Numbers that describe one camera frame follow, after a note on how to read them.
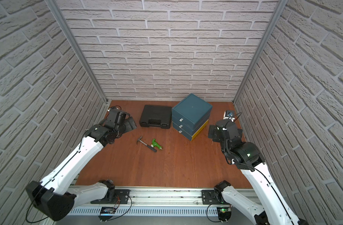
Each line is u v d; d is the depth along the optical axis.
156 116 1.03
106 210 0.70
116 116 0.55
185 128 0.86
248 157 0.40
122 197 0.74
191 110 0.85
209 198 0.73
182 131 0.95
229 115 0.54
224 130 0.44
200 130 0.94
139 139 0.96
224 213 0.70
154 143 0.92
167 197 0.76
